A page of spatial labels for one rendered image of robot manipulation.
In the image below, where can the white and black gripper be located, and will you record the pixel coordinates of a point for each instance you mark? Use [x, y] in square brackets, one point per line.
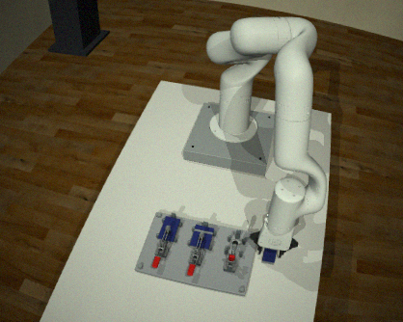
[269, 239]

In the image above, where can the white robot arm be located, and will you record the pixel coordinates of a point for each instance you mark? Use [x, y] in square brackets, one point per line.
[251, 38]

